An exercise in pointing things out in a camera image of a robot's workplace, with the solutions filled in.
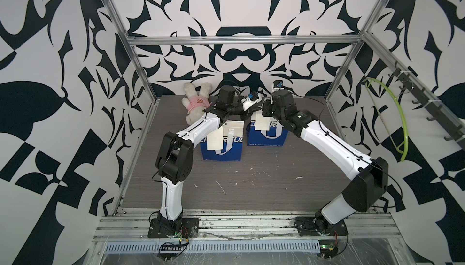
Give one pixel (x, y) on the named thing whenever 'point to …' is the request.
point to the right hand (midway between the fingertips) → (266, 99)
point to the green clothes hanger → (407, 143)
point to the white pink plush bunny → (196, 104)
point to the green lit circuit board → (327, 248)
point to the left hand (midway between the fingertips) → (257, 102)
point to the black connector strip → (170, 247)
